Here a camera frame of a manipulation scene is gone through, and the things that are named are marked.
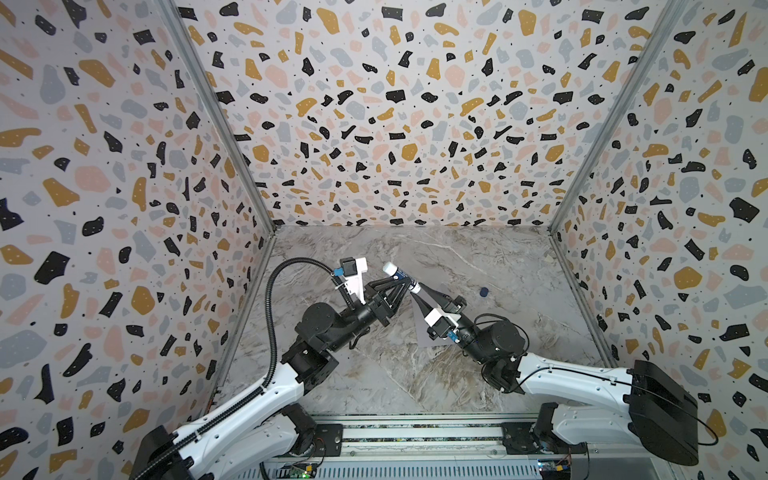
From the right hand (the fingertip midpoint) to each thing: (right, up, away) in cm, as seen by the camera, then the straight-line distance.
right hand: (421, 281), depth 62 cm
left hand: (-3, +1, -3) cm, 4 cm away
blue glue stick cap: (+24, -7, +41) cm, 48 cm away
